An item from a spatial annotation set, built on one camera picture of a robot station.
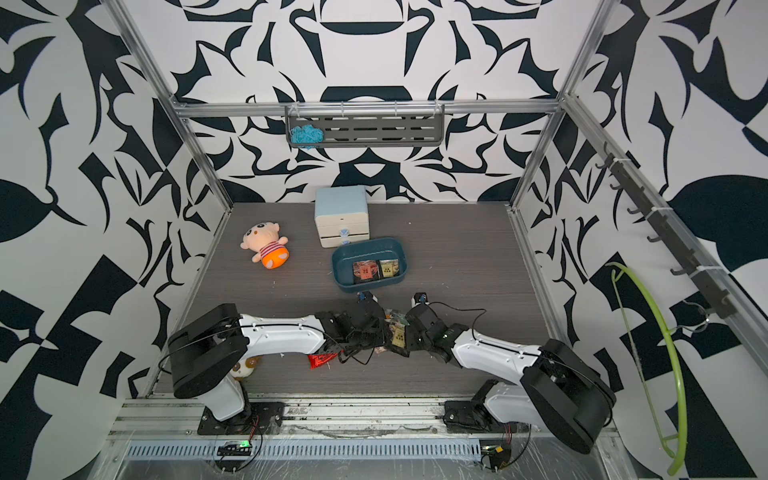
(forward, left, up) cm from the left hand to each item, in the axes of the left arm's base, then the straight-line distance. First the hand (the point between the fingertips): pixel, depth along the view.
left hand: (391, 330), depth 85 cm
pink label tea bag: (+21, +7, -2) cm, 22 cm away
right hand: (+2, -5, -3) cm, 6 cm away
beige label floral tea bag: (0, -2, -3) cm, 3 cm away
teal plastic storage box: (+30, +3, -2) cm, 30 cm away
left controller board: (-25, +39, -7) cm, 47 cm away
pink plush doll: (+32, +41, +3) cm, 52 cm away
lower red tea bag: (-7, +20, -1) cm, 21 cm away
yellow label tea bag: (+23, -1, -3) cm, 23 cm away
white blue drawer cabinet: (+34, +14, +12) cm, 39 cm away
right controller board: (-29, -24, -5) cm, 38 cm away
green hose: (-31, -46, +22) cm, 59 cm away
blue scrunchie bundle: (+49, +24, +30) cm, 62 cm away
